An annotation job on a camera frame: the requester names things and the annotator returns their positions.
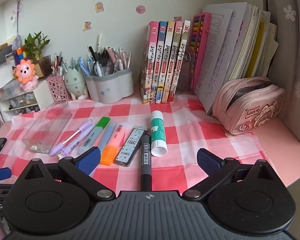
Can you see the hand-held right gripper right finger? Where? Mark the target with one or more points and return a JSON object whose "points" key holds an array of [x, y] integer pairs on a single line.
{"points": [[210, 161]]}

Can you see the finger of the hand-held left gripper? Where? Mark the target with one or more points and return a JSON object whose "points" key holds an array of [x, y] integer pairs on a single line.
{"points": [[0, 175]]}

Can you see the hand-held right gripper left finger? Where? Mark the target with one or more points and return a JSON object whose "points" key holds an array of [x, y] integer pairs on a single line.
{"points": [[88, 158]]}

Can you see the orange cap highlighter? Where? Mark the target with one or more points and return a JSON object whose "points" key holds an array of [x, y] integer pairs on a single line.
{"points": [[107, 156]]}

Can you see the green cap highlighter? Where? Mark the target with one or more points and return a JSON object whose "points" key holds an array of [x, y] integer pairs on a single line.
{"points": [[92, 140]]}

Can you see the purple charm-topped pen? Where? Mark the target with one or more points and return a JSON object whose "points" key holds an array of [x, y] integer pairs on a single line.
{"points": [[73, 145]]}

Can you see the lilac pen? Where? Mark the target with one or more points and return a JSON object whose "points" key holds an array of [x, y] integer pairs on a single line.
{"points": [[75, 135]]}

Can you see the blue highlighter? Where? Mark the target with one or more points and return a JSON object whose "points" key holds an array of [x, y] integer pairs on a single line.
{"points": [[109, 132]]}

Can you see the grey pencil lead case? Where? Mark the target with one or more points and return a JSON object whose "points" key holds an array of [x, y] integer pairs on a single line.
{"points": [[130, 145]]}

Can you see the clear plastic box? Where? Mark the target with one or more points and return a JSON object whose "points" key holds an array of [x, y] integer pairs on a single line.
{"points": [[50, 122]]}

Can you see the black marker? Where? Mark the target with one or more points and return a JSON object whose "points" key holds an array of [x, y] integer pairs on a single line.
{"points": [[146, 160]]}

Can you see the white green glue stick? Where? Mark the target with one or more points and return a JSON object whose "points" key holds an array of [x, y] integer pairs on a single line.
{"points": [[158, 130]]}

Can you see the pink checked tablecloth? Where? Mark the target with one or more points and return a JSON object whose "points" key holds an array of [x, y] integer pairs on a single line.
{"points": [[185, 135]]}

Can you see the small white block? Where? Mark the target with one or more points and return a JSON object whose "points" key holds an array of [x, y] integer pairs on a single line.
{"points": [[38, 148]]}

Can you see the pink pencil case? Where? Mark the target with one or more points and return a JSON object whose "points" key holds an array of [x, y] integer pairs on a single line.
{"points": [[252, 110]]}

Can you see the grey flower-shaped pen holder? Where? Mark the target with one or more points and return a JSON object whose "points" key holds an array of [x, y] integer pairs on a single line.
{"points": [[110, 90]]}

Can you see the pink perforated pen holder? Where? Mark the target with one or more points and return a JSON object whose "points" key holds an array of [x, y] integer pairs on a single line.
{"points": [[58, 90]]}

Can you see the green egg-shaped pen holder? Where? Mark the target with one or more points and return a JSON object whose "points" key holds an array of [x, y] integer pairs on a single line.
{"points": [[75, 85]]}

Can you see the white drawer organizer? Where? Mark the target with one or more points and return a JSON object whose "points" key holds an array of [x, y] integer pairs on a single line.
{"points": [[41, 95]]}

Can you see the clear lidded storage box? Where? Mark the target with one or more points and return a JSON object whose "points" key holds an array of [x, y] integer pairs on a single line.
{"points": [[7, 90]]}

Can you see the bunch of thin red pens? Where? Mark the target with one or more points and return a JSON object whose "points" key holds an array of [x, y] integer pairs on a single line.
{"points": [[56, 66]]}

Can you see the white storage box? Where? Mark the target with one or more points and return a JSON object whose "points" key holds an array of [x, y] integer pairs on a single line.
{"points": [[3, 76]]}

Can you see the pink lion toy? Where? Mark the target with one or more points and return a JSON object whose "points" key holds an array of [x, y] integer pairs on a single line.
{"points": [[26, 72]]}

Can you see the bunch of blue pink pens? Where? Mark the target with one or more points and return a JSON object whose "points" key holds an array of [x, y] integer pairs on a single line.
{"points": [[121, 57]]}

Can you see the open paper book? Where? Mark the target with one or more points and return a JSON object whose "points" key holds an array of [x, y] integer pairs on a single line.
{"points": [[222, 55]]}

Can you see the red spine comic book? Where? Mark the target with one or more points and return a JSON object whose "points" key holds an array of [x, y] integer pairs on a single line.
{"points": [[176, 55]]}

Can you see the white flower sticker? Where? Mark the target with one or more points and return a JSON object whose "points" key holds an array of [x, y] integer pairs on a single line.
{"points": [[289, 12], [298, 90]]}

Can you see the row of comic books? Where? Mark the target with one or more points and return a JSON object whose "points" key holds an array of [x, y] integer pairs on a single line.
{"points": [[150, 62]]}

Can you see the yellow spine comic book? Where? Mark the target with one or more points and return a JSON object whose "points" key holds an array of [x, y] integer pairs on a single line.
{"points": [[168, 55]]}

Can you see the blue spine comic book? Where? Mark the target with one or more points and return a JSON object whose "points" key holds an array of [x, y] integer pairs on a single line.
{"points": [[160, 55]]}

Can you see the white tall pen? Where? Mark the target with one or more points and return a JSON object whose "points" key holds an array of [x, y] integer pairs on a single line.
{"points": [[99, 41]]}

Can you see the white spine comic book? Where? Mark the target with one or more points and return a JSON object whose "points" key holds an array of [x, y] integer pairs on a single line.
{"points": [[183, 45]]}

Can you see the colourful puzzle cube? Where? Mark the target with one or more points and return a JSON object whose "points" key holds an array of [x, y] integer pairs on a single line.
{"points": [[20, 53]]}

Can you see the potted bamboo plant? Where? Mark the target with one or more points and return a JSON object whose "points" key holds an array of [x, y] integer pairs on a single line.
{"points": [[35, 46]]}

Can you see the pink abacus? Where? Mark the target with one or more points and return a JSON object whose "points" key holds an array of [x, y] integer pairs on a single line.
{"points": [[198, 30]]}

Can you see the orange animal wall sticker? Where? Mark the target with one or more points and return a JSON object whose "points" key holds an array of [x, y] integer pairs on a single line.
{"points": [[88, 25]]}

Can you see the yellow pink wall sticker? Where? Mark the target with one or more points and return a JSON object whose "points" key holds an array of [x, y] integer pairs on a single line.
{"points": [[99, 7]]}

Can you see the round pink wall sticker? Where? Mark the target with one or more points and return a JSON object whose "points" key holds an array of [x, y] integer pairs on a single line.
{"points": [[140, 9]]}

